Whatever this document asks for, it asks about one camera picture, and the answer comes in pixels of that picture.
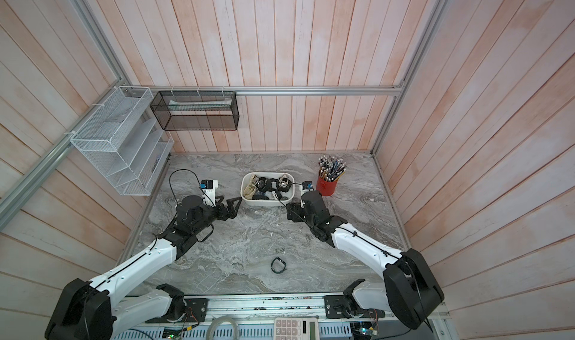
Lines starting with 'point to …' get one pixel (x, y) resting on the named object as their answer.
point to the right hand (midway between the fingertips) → (294, 203)
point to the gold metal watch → (283, 180)
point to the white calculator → (296, 328)
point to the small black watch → (281, 260)
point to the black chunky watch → (264, 184)
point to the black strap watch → (269, 183)
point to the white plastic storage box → (269, 198)
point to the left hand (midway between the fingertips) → (233, 200)
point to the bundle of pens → (331, 168)
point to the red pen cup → (326, 188)
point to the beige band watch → (248, 191)
